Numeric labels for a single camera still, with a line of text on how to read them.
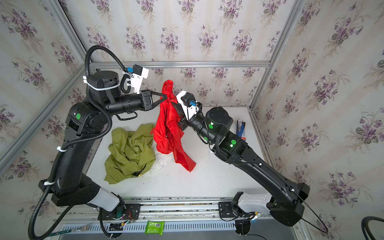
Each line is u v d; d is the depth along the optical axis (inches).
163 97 20.6
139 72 18.0
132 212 28.6
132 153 32.4
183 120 18.0
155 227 27.0
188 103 15.9
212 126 15.4
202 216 28.7
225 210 28.8
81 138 14.2
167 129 22.9
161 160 35.1
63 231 26.9
